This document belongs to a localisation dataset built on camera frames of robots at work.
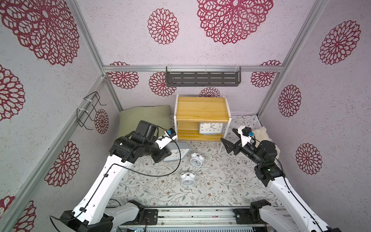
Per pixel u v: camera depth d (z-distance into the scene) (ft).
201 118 2.45
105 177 1.29
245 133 1.90
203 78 3.19
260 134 3.12
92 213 1.19
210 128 2.81
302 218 1.38
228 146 2.13
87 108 2.51
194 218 2.46
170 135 1.87
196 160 2.89
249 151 2.05
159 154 1.89
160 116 3.24
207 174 2.94
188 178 2.60
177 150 2.30
